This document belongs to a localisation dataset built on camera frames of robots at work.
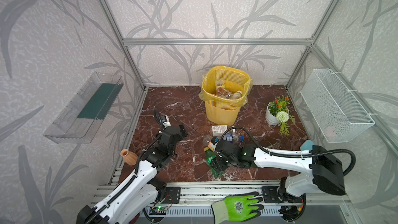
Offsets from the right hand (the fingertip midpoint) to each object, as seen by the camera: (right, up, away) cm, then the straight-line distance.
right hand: (214, 157), depth 79 cm
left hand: (-19, +18, +2) cm, 26 cm away
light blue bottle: (+55, +3, +11) cm, 56 cm away
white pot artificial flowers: (+37, +22, +9) cm, 44 cm away
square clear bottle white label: (+2, +11, +14) cm, 18 cm away
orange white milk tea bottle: (+14, +32, +13) cm, 38 cm away
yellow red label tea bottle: (+5, +34, +10) cm, 36 cm away
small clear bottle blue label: (+15, +6, +15) cm, 22 cm away
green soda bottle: (-2, 0, +3) cm, 4 cm away
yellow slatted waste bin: (+3, +24, +3) cm, 24 cm away
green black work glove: (+10, -19, -10) cm, 24 cm away
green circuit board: (-27, -22, -7) cm, 36 cm away
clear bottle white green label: (+4, +40, +16) cm, 44 cm away
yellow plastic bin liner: (+8, +40, +18) cm, 45 cm away
